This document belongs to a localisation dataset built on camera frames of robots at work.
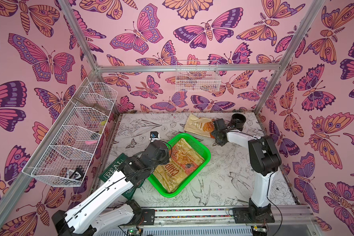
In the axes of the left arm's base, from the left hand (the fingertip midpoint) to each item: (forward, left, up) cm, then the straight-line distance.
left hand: (165, 149), depth 73 cm
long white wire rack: (-8, +44, +4) cm, 45 cm away
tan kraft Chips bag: (-7, -2, -17) cm, 18 cm away
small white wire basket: (+48, -18, +11) cm, 53 cm away
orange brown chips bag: (+3, -9, -19) cm, 21 cm away
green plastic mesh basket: (+11, -19, -16) cm, 27 cm away
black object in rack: (-14, +36, +3) cm, 39 cm away
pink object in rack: (+2, +37, +3) cm, 37 cm away
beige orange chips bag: (+32, -22, -20) cm, 44 cm away
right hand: (+23, -30, -19) cm, 43 cm away
